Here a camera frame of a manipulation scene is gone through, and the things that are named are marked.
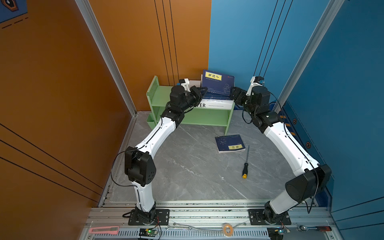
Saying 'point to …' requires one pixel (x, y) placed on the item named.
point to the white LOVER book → (216, 103)
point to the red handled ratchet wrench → (303, 228)
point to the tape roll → (228, 229)
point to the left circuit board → (148, 232)
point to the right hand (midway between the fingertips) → (235, 90)
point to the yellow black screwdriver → (246, 166)
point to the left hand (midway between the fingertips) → (210, 86)
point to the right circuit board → (275, 233)
